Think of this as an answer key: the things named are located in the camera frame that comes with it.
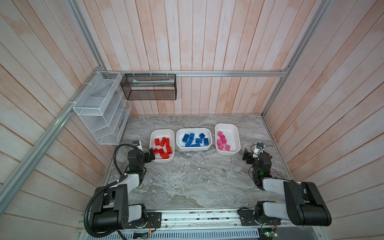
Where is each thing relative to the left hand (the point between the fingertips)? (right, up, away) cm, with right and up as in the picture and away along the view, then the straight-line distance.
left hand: (146, 151), depth 92 cm
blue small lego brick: (+36, +9, +13) cm, 39 cm away
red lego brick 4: (+14, 0, +4) cm, 14 cm away
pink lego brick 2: (+51, +8, +12) cm, 53 cm away
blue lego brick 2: (+34, +6, +10) cm, 36 cm away
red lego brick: (+5, +5, +9) cm, 12 cm away
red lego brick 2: (+9, +7, +12) cm, 16 cm away
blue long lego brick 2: (+26, +4, +9) cm, 28 cm away
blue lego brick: (+29, +9, +13) cm, 33 cm away
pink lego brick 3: (+51, +5, +10) cm, 53 cm away
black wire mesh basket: (-2, +45, +13) cm, 47 cm away
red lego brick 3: (+12, +5, +11) cm, 17 cm away
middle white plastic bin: (+21, +3, +10) cm, 24 cm away
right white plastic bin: (+58, +11, +17) cm, 62 cm away
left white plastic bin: (+5, +11, +15) cm, 20 cm away
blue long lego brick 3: (+32, +3, +9) cm, 33 cm away
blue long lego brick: (+24, +8, +12) cm, 28 cm away
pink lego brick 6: (+53, +1, +8) cm, 54 cm away
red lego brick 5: (+11, -4, +4) cm, 12 cm away
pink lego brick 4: (+48, +5, +12) cm, 50 cm away
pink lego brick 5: (+48, +2, +7) cm, 49 cm away
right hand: (+67, +2, -1) cm, 67 cm away
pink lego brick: (+49, +11, +15) cm, 53 cm away
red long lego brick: (+4, -1, +5) cm, 7 cm away
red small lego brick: (+8, -1, +5) cm, 10 cm away
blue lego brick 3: (+39, +5, +11) cm, 41 cm away
